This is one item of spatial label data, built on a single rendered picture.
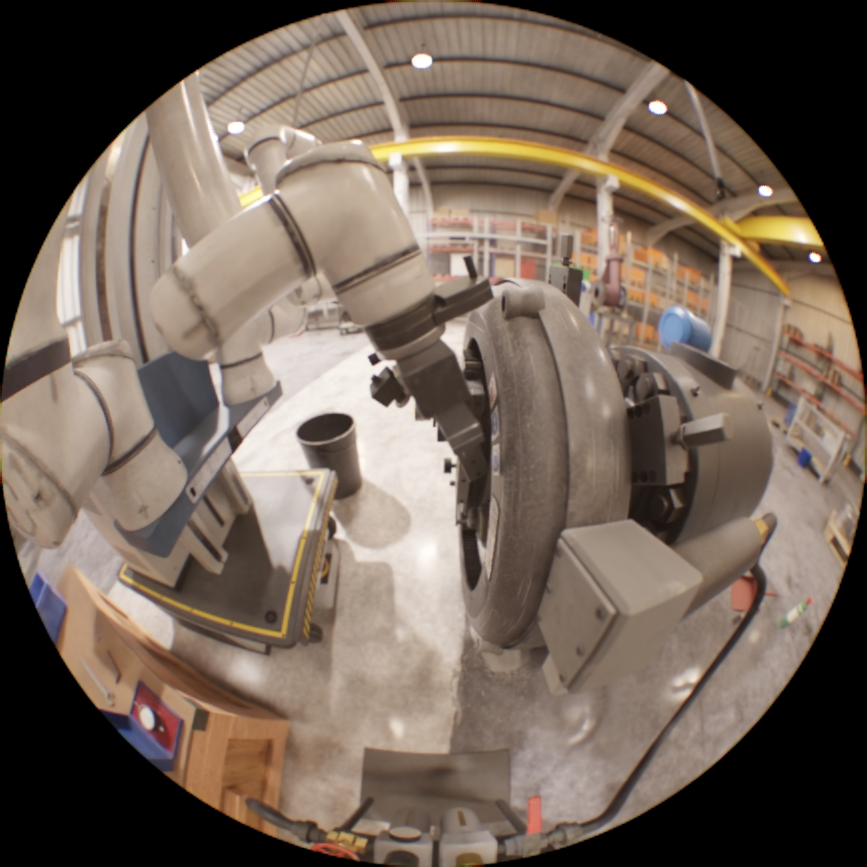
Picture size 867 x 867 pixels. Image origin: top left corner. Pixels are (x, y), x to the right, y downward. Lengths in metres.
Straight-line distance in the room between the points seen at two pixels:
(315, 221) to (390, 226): 0.06
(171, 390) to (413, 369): 0.65
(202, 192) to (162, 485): 0.42
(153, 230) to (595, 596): 1.04
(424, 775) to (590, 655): 0.84
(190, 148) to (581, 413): 0.53
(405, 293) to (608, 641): 0.28
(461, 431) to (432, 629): 0.85
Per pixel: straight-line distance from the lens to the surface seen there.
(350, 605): 1.06
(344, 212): 0.21
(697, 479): 0.52
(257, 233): 0.20
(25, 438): 0.35
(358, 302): 0.22
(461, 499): 0.68
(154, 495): 0.50
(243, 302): 0.21
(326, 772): 1.06
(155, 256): 0.90
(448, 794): 1.01
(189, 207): 0.39
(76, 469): 0.37
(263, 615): 0.79
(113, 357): 0.49
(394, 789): 1.02
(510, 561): 0.27
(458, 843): 0.59
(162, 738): 0.75
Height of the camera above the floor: 0.96
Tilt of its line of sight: 32 degrees down
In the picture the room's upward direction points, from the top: straight up
